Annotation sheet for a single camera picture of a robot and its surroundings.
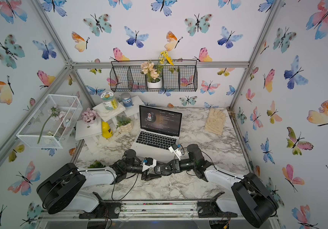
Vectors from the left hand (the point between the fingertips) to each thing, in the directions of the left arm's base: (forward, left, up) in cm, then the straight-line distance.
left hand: (161, 168), depth 78 cm
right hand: (-2, -2, +4) cm, 5 cm away
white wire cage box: (+17, +56, +18) cm, 62 cm away
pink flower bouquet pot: (+25, +40, +16) cm, 49 cm away
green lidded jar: (+33, +30, +19) cm, 48 cm away
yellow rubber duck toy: (+26, +37, -1) cm, 45 cm away
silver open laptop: (+31, +2, -8) cm, 32 cm away
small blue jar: (+42, +23, +12) cm, 50 cm away
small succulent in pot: (+32, +25, 0) cm, 40 cm away
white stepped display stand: (+37, +38, -4) cm, 54 cm away
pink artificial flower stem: (+22, +54, +23) cm, 63 cm away
